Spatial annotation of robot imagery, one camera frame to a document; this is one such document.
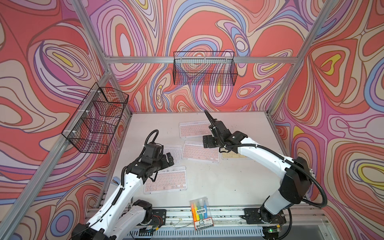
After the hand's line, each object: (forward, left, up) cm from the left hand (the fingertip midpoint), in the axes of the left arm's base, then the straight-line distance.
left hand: (169, 160), depth 80 cm
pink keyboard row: (+14, -14, -12) cm, 23 cm away
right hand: (+10, -24, +3) cm, 26 cm away
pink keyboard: (+31, -14, -11) cm, 36 cm away
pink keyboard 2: (-5, -1, -12) cm, 14 cm away
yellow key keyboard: (-5, -30, +15) cm, 34 cm away
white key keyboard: (+13, -2, -11) cm, 17 cm away
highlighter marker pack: (-23, -17, -12) cm, 31 cm away
